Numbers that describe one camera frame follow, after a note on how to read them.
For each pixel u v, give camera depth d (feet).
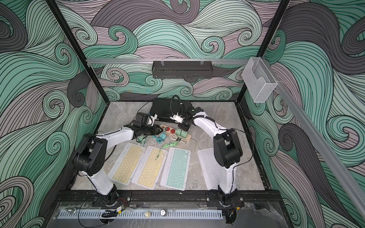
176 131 3.18
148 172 2.70
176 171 2.73
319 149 1.68
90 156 1.56
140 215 2.29
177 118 2.70
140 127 2.44
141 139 2.68
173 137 3.03
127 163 2.81
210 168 2.73
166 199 2.44
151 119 2.61
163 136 3.12
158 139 3.08
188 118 2.21
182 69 3.19
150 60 3.08
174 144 3.04
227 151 1.62
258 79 2.57
